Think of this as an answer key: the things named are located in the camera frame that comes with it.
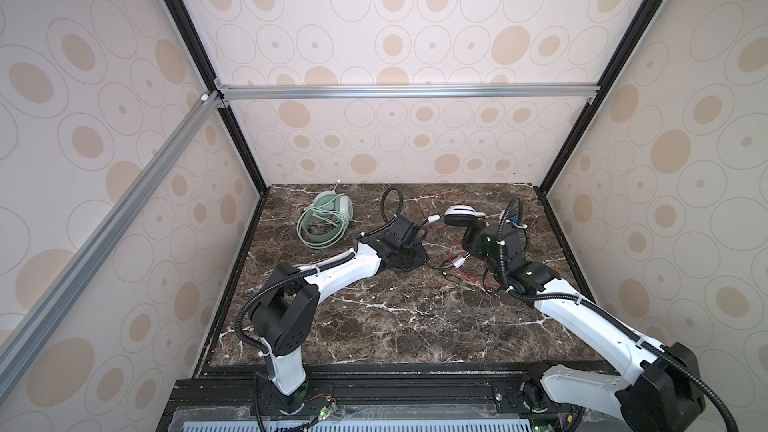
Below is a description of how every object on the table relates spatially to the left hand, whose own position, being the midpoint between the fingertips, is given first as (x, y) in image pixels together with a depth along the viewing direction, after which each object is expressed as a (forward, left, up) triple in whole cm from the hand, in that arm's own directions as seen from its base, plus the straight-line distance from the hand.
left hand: (438, 256), depth 84 cm
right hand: (+4, -11, +6) cm, 13 cm away
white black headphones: (+10, -9, +6) cm, 14 cm away
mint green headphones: (+23, +38, -14) cm, 46 cm away
